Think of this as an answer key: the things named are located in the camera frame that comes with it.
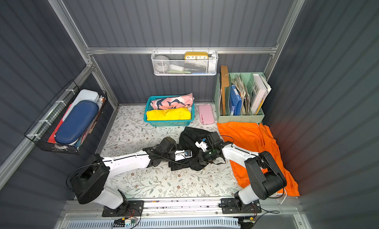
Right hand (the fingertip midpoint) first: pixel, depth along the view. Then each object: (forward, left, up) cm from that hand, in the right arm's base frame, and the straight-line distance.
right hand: (196, 161), depth 83 cm
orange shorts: (+19, -42, -6) cm, 46 cm away
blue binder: (+37, -26, +12) cm, 46 cm away
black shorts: (+19, +6, -5) cm, 20 cm away
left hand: (+3, +7, 0) cm, 8 cm away
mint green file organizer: (+37, -31, +10) cm, 49 cm away
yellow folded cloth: (+33, +17, +3) cm, 37 cm away
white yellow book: (+41, -42, +19) cm, 62 cm away
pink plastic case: (+40, -8, -6) cm, 42 cm away
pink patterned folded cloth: (+42, +9, +7) cm, 43 cm away
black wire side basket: (0, +65, +29) cm, 71 cm away
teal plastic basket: (+28, +12, -1) cm, 31 cm away
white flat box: (+25, +61, +28) cm, 72 cm away
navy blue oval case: (+8, +56, +27) cm, 63 cm away
